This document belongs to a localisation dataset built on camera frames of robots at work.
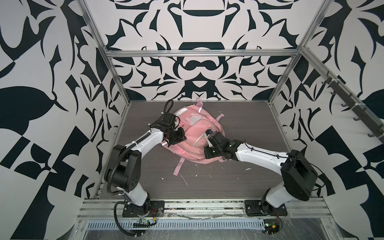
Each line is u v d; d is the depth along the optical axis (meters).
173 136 0.77
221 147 0.66
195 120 1.01
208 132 0.79
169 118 0.73
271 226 0.71
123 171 0.45
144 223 0.73
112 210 0.69
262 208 0.67
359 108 0.59
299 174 0.44
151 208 0.73
